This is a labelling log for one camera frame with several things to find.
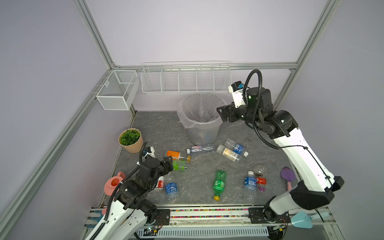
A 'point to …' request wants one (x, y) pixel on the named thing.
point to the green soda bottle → (219, 183)
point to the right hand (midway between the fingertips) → (225, 107)
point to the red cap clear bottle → (160, 183)
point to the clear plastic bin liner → (188, 107)
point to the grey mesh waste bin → (203, 136)
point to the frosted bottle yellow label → (227, 152)
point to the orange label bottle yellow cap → (176, 155)
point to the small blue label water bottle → (250, 187)
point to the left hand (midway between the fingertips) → (166, 162)
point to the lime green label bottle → (180, 165)
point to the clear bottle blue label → (237, 147)
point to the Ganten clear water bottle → (204, 148)
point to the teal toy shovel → (301, 220)
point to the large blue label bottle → (203, 115)
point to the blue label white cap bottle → (172, 190)
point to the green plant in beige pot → (131, 140)
